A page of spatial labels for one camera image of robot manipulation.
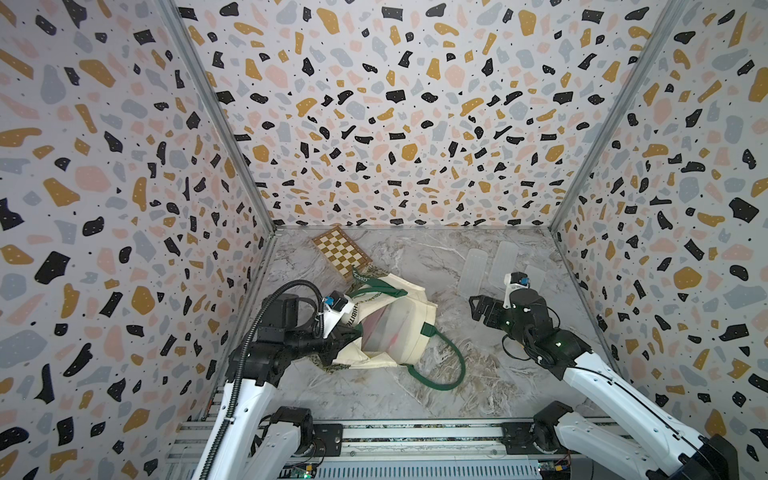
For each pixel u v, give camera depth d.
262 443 0.58
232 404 0.43
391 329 0.89
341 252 1.10
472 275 1.06
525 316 0.58
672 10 0.71
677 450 0.41
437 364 0.88
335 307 0.59
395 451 0.73
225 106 0.87
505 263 1.10
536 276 1.10
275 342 0.52
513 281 0.71
